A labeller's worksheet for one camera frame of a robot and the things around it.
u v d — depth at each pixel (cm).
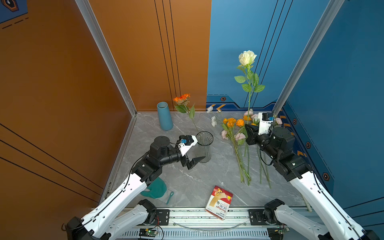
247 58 63
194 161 58
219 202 74
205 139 85
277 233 71
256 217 72
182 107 77
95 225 39
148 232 70
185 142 54
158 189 82
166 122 104
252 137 60
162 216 74
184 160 58
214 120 110
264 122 57
